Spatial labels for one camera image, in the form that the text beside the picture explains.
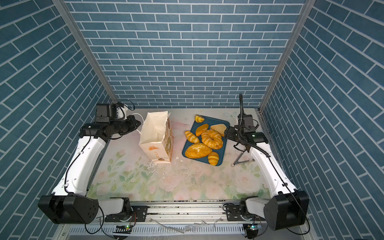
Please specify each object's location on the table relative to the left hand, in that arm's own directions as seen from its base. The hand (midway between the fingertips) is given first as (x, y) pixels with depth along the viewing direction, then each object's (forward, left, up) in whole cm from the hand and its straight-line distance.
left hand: (141, 121), depth 75 cm
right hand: (-1, -46, -6) cm, 46 cm away
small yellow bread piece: (+22, -31, -23) cm, 44 cm away
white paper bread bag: (+7, -2, -25) cm, 26 cm away
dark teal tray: (+22, -39, -26) cm, 52 cm away
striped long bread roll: (+7, -25, -24) cm, 36 cm away
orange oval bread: (+12, -32, -23) cm, 41 cm away
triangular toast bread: (+15, -46, -25) cm, 54 cm away
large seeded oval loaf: (-4, -29, -23) cm, 37 cm away
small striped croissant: (-9, -39, -24) cm, 46 cm away
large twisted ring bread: (+4, -39, -22) cm, 45 cm away
